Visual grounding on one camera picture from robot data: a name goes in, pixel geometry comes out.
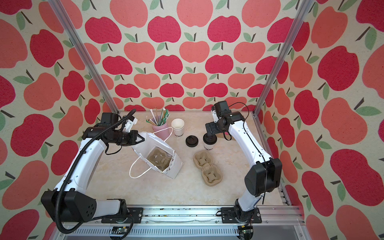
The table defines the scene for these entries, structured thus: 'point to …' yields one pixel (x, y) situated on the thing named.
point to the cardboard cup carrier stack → (212, 175)
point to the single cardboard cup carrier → (159, 158)
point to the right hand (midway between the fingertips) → (220, 127)
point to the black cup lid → (209, 139)
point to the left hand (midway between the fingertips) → (145, 139)
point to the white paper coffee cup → (207, 147)
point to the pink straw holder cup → (162, 132)
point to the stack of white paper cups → (178, 125)
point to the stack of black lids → (191, 141)
